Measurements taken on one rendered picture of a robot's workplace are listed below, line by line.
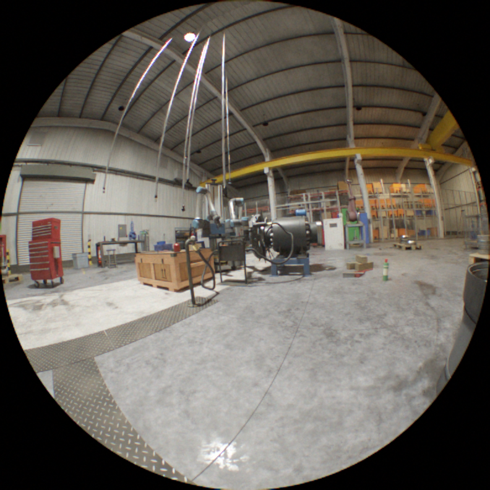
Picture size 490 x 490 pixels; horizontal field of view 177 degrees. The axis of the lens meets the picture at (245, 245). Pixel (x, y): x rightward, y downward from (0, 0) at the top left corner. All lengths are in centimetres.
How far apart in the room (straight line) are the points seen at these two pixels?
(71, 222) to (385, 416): 986
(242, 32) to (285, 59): 227
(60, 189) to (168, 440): 987
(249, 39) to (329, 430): 872
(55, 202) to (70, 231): 177
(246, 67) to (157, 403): 914
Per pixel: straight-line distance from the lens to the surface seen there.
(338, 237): 615
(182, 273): 197
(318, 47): 878
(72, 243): 935
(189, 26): 828
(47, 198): 991
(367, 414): 66
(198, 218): 276
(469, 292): 63
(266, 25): 822
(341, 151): 1085
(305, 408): 63
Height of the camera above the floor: 55
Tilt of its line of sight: 2 degrees down
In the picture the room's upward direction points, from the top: 4 degrees counter-clockwise
